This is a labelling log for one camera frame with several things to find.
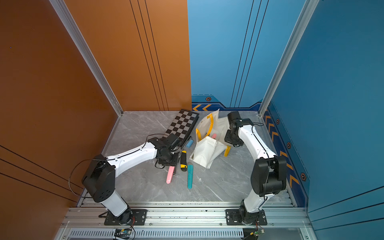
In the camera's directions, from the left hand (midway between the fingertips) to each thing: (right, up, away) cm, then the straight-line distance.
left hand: (176, 161), depth 87 cm
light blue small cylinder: (+7, +9, +13) cm, 17 cm away
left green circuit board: (-24, -31, -15) cm, 42 cm away
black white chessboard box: (+1, +21, +22) cm, 30 cm away
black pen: (+7, +13, +18) cm, 23 cm away
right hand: (+33, +12, +2) cm, 35 cm away
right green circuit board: (+40, -29, -17) cm, 53 cm away
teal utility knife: (+8, -8, 0) cm, 11 cm away
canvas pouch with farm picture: (+20, +12, -7) cm, 24 cm away
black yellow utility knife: (+4, -1, +6) cm, 7 cm away
